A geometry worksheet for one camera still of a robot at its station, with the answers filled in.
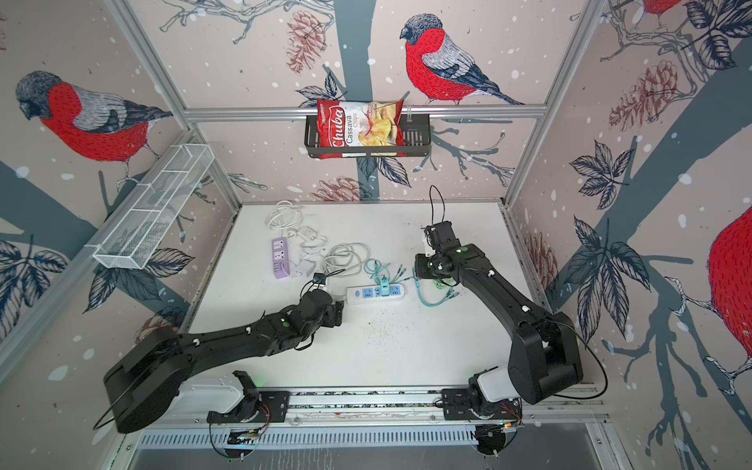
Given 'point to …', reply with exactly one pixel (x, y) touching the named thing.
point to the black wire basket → (417, 141)
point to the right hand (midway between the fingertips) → (415, 271)
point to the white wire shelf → (131, 241)
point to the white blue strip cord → (346, 258)
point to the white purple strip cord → (284, 215)
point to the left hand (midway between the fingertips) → (333, 304)
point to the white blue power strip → (364, 293)
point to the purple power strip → (280, 257)
